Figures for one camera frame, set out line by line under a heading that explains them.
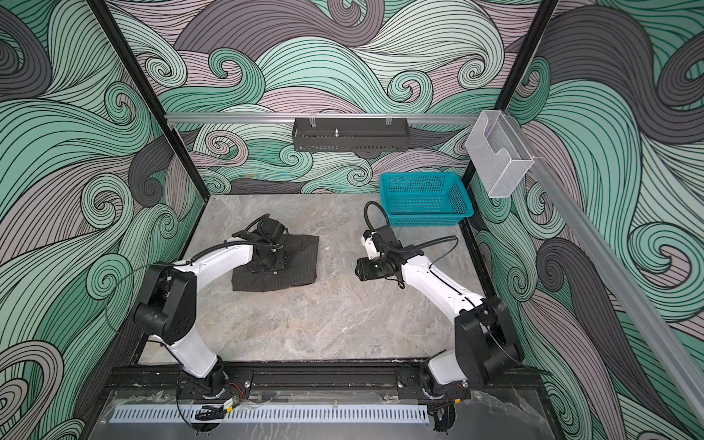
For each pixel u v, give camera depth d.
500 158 0.78
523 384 0.74
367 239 0.79
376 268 0.73
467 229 1.15
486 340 0.42
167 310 0.46
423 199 1.19
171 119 0.96
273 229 0.76
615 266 0.53
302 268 0.92
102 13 0.71
